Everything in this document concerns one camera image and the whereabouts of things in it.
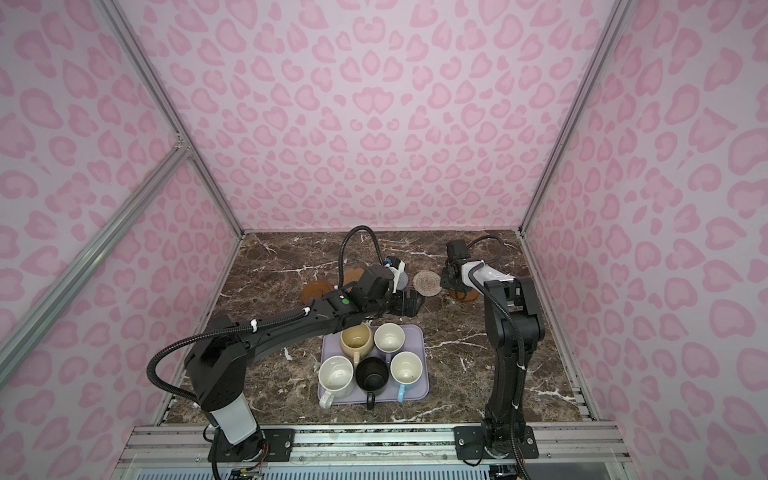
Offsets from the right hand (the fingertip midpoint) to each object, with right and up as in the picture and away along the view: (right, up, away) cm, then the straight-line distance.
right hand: (454, 280), depth 103 cm
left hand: (-14, -2, -22) cm, 26 cm away
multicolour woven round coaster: (-9, -1, +1) cm, 9 cm away
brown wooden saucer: (-47, -3, -1) cm, 47 cm away
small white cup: (-22, -15, -16) cm, 31 cm away
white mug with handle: (-37, -25, -20) cm, 49 cm away
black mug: (-27, -24, -20) cm, 41 cm away
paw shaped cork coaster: (-36, +1, +5) cm, 36 cm away
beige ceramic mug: (-32, -17, -13) cm, 38 cm away
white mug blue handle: (-17, -23, -20) cm, 35 cm away
